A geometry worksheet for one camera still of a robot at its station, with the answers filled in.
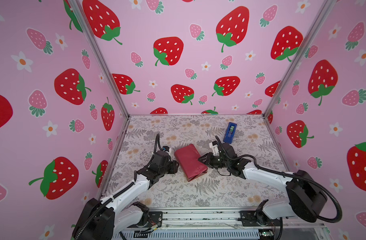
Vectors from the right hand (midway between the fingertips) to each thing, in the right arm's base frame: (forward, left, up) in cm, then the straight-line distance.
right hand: (197, 160), depth 81 cm
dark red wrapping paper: (0, +3, -7) cm, 8 cm away
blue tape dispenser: (+29, -21, -9) cm, 37 cm away
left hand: (-1, +12, -5) cm, 13 cm away
